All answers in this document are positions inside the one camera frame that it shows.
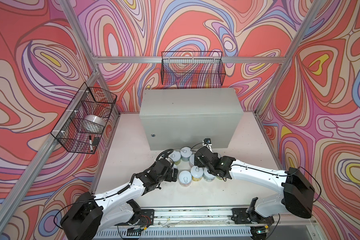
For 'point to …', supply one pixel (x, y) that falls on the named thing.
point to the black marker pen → (90, 143)
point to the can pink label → (185, 178)
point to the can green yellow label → (175, 155)
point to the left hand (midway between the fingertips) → (173, 169)
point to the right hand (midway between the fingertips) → (202, 159)
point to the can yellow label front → (196, 173)
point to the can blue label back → (186, 152)
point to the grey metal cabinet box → (171, 118)
